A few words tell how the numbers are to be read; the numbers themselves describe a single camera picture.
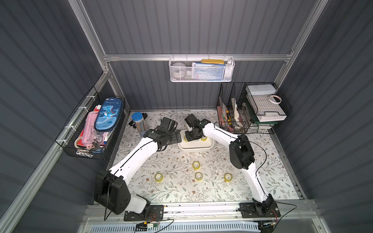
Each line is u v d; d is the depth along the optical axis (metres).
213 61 0.88
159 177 0.85
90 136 0.68
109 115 0.69
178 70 0.84
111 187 0.40
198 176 0.86
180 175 0.87
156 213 0.74
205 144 0.99
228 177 0.85
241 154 0.58
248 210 0.74
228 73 0.86
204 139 1.01
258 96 1.02
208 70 0.87
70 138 0.62
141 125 0.94
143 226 0.72
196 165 0.90
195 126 0.75
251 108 1.05
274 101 0.99
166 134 0.74
